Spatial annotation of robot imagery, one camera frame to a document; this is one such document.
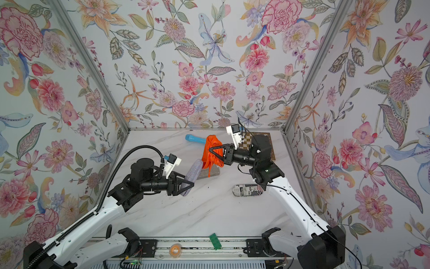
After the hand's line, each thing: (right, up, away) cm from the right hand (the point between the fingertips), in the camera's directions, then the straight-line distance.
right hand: (210, 149), depth 65 cm
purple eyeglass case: (-7, -9, 0) cm, 11 cm away
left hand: (-7, -14, +1) cm, 16 cm away
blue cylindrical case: (-15, +7, +48) cm, 51 cm away
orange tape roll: (-15, -43, +9) cm, 47 cm away
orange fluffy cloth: (0, -4, -1) cm, 4 cm away
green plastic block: (+2, -42, +10) cm, 43 cm away
